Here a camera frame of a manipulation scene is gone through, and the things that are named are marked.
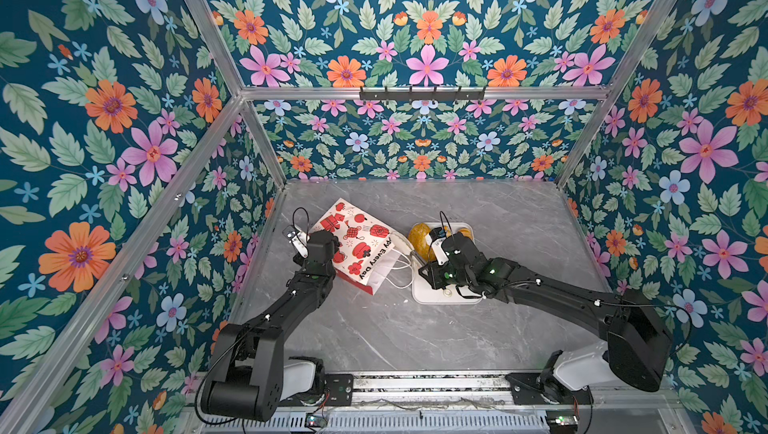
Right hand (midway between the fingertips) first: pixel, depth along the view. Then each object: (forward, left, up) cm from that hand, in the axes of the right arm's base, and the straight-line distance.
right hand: (420, 268), depth 80 cm
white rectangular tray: (-2, -2, -12) cm, 12 cm away
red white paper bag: (+6, +15, -2) cm, 16 cm away
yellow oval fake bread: (+13, 0, -4) cm, 13 cm away
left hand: (+12, +29, +2) cm, 32 cm away
